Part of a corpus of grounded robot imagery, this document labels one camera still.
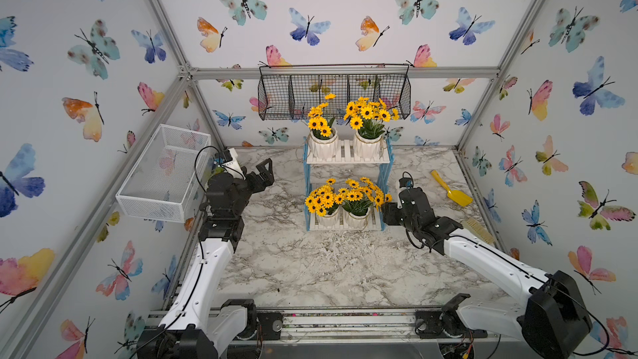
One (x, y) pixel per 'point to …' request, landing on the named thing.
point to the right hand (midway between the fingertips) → (390, 204)
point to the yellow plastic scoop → (458, 197)
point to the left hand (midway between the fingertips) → (261, 161)
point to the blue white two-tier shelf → (346, 154)
